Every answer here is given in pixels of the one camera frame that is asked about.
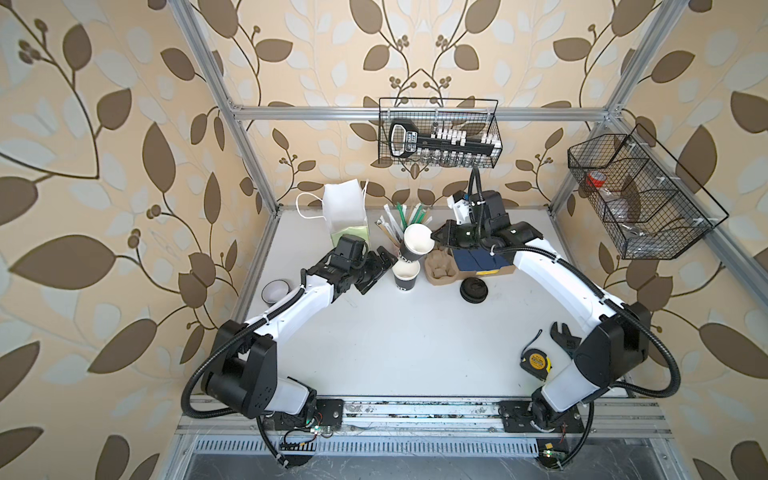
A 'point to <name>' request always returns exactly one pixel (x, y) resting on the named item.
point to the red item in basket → (595, 178)
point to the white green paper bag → (344, 209)
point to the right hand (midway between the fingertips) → (432, 237)
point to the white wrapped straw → (393, 221)
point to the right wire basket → (651, 205)
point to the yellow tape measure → (536, 362)
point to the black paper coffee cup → (417, 242)
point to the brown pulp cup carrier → (441, 267)
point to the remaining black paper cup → (405, 274)
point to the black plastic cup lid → (473, 290)
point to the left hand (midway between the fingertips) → (394, 265)
